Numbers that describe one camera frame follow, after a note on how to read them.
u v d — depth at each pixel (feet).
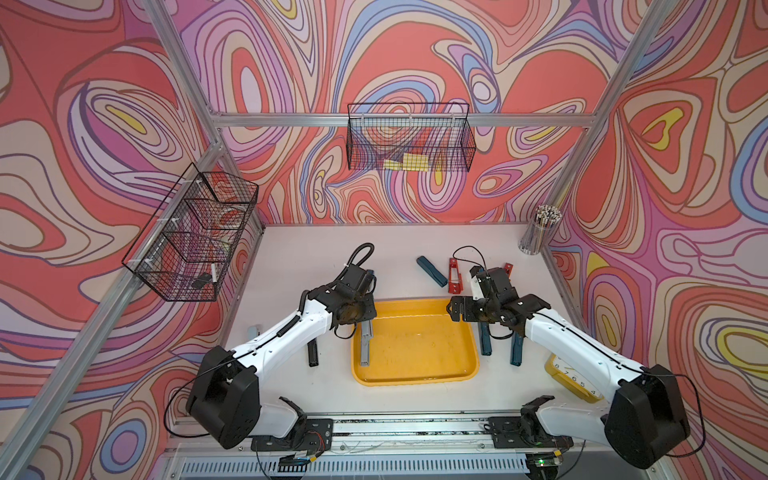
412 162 2.70
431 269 3.42
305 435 2.36
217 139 3.00
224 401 1.34
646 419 1.32
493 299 2.10
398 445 2.41
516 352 2.77
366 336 2.58
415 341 2.93
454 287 3.33
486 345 2.83
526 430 2.17
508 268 3.43
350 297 2.05
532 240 3.51
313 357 2.80
